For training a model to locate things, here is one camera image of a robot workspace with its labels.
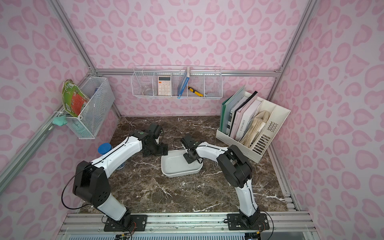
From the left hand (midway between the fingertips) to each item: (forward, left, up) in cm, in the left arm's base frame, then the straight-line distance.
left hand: (160, 150), depth 88 cm
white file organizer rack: (+18, -69, +10) cm, 72 cm away
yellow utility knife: (+35, -21, +15) cm, 43 cm away
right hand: (+2, -17, -11) cm, 20 cm away
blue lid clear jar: (-3, +29, +7) cm, 30 cm away
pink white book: (+14, -48, +12) cm, 52 cm away
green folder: (+16, -38, +17) cm, 44 cm away
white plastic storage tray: (-4, -8, -11) cm, 14 cm away
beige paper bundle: (+11, -57, +9) cm, 58 cm away
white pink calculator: (+35, -1, +19) cm, 40 cm away
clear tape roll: (+33, +10, +17) cm, 38 cm away
